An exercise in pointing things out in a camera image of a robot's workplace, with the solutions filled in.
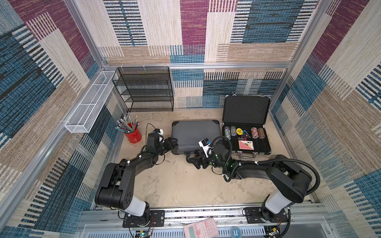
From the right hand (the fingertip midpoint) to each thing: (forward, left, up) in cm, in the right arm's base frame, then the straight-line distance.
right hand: (196, 156), depth 86 cm
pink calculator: (-34, -4, -6) cm, 34 cm away
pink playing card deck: (+11, -32, -5) cm, 34 cm away
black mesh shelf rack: (+48, +36, +13) cm, 62 cm away
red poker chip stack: (+19, -39, -3) cm, 43 cm away
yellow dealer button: (+21, -30, -5) cm, 37 cm away
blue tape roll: (-35, -18, -8) cm, 40 cm away
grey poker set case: (+16, +4, +1) cm, 17 cm away
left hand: (+9, +13, 0) cm, 16 cm away
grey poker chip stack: (+21, -25, -4) cm, 33 cm away
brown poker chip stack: (+19, -44, -4) cm, 48 cm away
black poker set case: (+29, -35, -1) cm, 45 cm away
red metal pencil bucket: (+15, +40, 0) cm, 42 cm away
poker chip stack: (+20, -21, -4) cm, 29 cm away
